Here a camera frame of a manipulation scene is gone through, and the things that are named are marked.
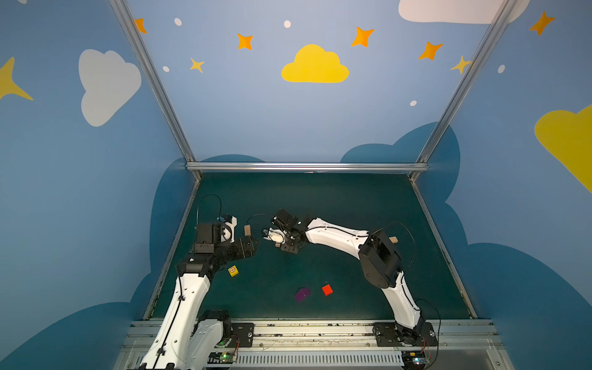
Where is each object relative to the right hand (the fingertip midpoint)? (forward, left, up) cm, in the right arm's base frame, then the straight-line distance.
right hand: (288, 238), depth 92 cm
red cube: (-18, -16, -5) cm, 25 cm away
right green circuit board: (-38, -43, -6) cm, 57 cm away
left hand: (-9, +12, +11) cm, 18 cm away
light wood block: (+4, +18, -4) cm, 19 cm away
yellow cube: (-14, +20, -3) cm, 25 cm away
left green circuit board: (-41, +17, -4) cm, 45 cm away
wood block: (+5, -46, -6) cm, 46 cm away
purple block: (-21, -6, -3) cm, 22 cm away
